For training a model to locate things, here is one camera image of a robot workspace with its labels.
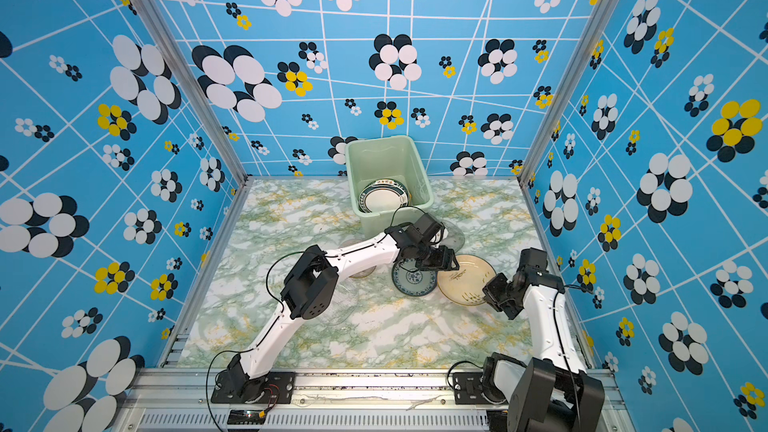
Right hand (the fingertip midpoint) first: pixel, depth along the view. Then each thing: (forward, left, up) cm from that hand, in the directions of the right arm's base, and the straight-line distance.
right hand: (489, 295), depth 83 cm
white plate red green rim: (+41, +31, -2) cm, 51 cm away
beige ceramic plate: (+4, +6, -3) cm, 8 cm away
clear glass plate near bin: (+21, +7, -4) cm, 22 cm away
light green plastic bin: (+51, +27, +7) cm, 58 cm away
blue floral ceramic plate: (+7, +22, -5) cm, 23 cm away
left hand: (+9, +8, 0) cm, 12 cm away
